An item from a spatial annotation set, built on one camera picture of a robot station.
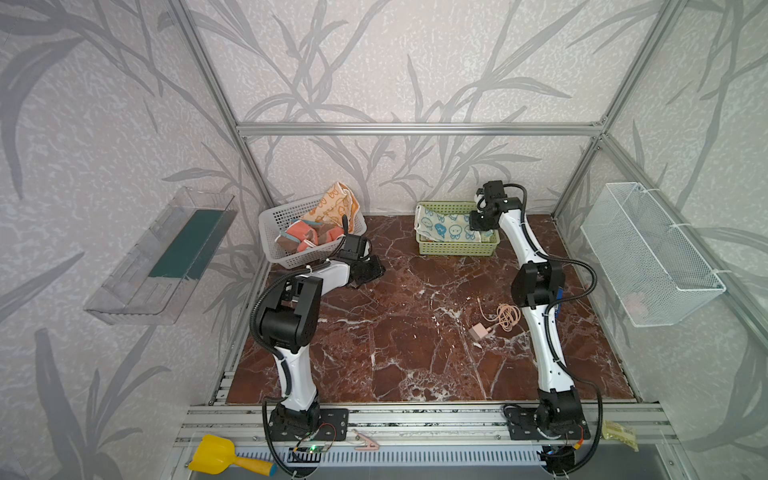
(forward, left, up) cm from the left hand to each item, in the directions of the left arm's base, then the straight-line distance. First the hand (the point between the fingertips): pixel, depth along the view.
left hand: (388, 260), depth 100 cm
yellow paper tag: (-48, -57, -3) cm, 75 cm away
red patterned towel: (+11, +32, 0) cm, 33 cm away
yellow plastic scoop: (-53, +39, -6) cm, 67 cm away
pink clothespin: (-51, +2, -4) cm, 52 cm away
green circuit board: (-52, +16, -5) cm, 55 cm away
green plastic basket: (+7, -16, -1) cm, 18 cm away
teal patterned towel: (+16, -22, -1) cm, 27 cm away
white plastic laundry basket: (+18, +44, -1) cm, 48 cm away
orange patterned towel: (+25, +21, +2) cm, 33 cm away
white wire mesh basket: (-23, -58, +30) cm, 69 cm away
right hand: (+19, -32, +2) cm, 37 cm away
